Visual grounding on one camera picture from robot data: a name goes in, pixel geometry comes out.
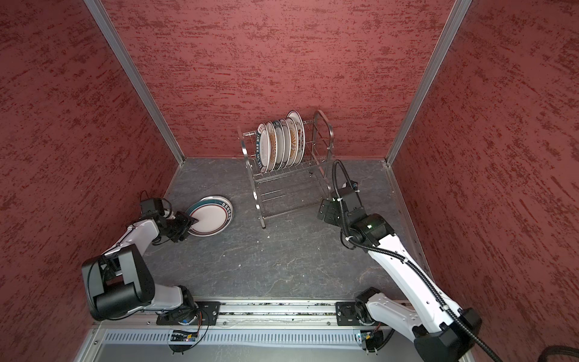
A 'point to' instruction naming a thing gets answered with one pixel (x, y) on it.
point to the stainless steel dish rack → (304, 184)
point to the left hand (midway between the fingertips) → (197, 227)
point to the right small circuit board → (372, 340)
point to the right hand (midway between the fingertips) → (331, 214)
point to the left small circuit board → (180, 335)
